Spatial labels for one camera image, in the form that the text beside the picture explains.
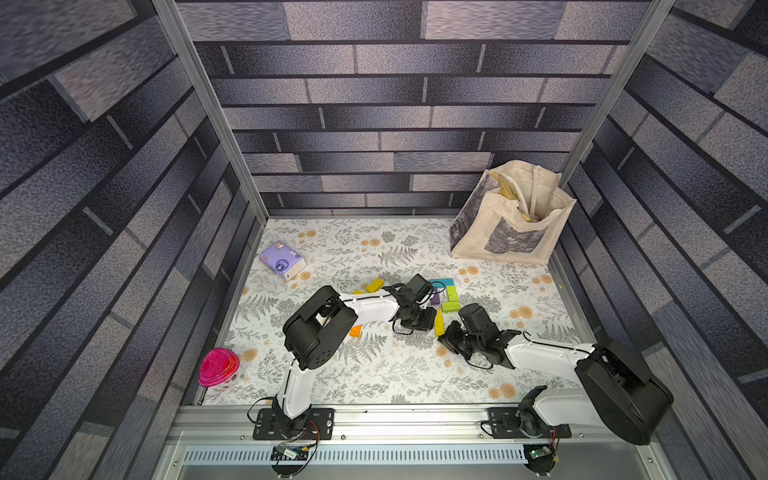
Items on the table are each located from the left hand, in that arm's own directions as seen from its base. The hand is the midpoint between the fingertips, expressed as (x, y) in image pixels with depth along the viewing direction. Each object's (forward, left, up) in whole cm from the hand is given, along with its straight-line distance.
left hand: (435, 324), depth 90 cm
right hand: (-3, 0, -1) cm, 3 cm away
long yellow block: (+12, +25, -2) cm, 28 cm away
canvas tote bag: (+25, -22, +24) cm, 41 cm away
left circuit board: (-32, +38, -2) cm, 50 cm away
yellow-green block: (+1, -1, -1) cm, 1 cm away
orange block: (-2, +25, -1) cm, 25 cm away
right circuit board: (-32, -24, -5) cm, 40 cm away
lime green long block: (+8, -6, -3) cm, 10 cm away
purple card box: (+21, +51, +4) cm, 55 cm away
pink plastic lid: (-15, +58, +7) cm, 61 cm away
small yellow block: (+15, +19, -1) cm, 24 cm away
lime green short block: (+12, -7, -1) cm, 14 cm away
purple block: (+9, -1, -1) cm, 9 cm away
